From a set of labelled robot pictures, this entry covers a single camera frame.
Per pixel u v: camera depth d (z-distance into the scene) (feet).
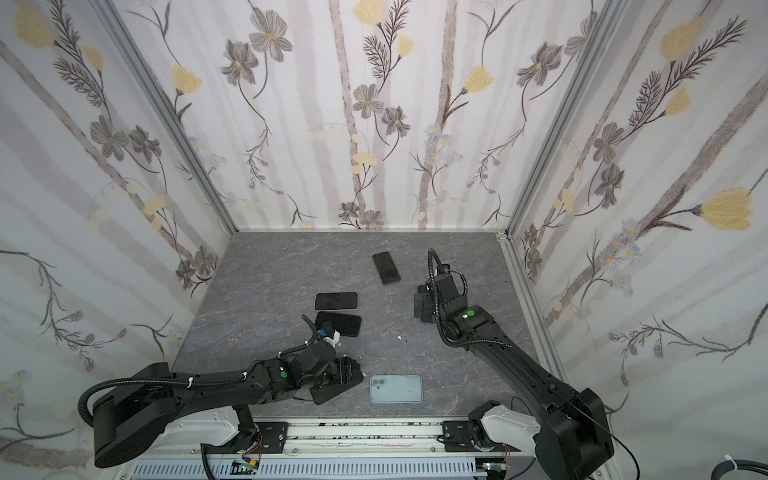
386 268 3.79
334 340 2.58
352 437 2.46
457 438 2.41
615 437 1.24
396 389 2.70
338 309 3.16
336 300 3.40
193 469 2.30
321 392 2.63
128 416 1.37
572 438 1.28
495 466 2.31
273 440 2.41
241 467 2.36
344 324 3.14
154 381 1.48
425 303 2.45
